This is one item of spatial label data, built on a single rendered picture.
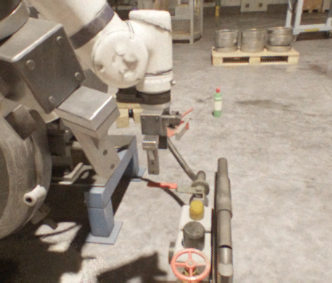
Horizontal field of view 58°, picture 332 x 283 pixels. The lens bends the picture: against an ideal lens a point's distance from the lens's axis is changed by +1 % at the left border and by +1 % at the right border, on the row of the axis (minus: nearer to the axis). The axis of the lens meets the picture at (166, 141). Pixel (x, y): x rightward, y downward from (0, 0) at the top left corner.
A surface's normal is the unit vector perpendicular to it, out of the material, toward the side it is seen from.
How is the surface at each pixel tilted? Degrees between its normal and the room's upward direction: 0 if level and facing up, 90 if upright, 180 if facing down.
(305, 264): 0
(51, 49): 97
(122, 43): 89
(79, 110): 25
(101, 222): 90
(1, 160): 90
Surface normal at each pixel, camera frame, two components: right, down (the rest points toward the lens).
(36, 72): 0.85, 0.30
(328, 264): -0.04, -0.90
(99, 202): -0.15, 0.44
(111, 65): 0.37, 0.47
